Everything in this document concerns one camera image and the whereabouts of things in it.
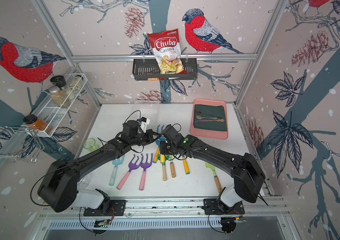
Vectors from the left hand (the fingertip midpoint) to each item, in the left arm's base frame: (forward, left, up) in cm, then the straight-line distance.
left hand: (163, 133), depth 80 cm
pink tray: (+13, -25, -21) cm, 35 cm away
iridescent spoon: (+24, -27, -20) cm, 41 cm away
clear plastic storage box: (+35, +14, -19) cm, 42 cm away
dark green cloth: (+32, -31, -18) cm, 49 cm away
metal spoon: (+25, -25, -18) cm, 40 cm away
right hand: (-7, +2, -5) cm, 9 cm away
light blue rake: (-10, +29, -18) cm, 36 cm away
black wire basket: (+40, +11, +14) cm, 44 cm away
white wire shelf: (+4, +56, +11) cm, 57 cm away
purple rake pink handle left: (-12, +20, -20) cm, 30 cm away
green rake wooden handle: (-15, 0, -19) cm, 24 cm away
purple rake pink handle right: (-11, +12, -19) cm, 25 cm away
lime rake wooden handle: (-14, -5, -18) cm, 23 cm away
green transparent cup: (+2, +48, -17) cm, 51 cm away
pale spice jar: (+24, +51, +15) cm, 59 cm away
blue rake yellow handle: (-2, +2, -3) cm, 4 cm away
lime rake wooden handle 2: (-21, -30, -19) cm, 42 cm away
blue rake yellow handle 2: (-11, -13, -18) cm, 25 cm away
